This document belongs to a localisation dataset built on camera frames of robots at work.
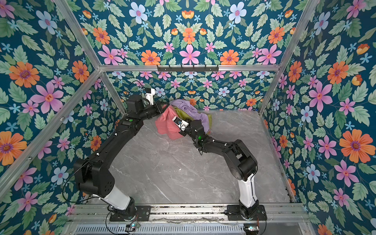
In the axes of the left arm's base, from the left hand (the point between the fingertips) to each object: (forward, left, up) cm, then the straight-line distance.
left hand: (170, 98), depth 74 cm
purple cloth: (+18, -10, -24) cm, 31 cm away
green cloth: (+6, -5, -19) cm, 21 cm away
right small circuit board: (-55, -37, -37) cm, 76 cm away
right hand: (+1, -3, -16) cm, 16 cm away
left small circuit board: (-51, +21, -37) cm, 66 cm away
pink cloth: (+2, +8, -23) cm, 24 cm away
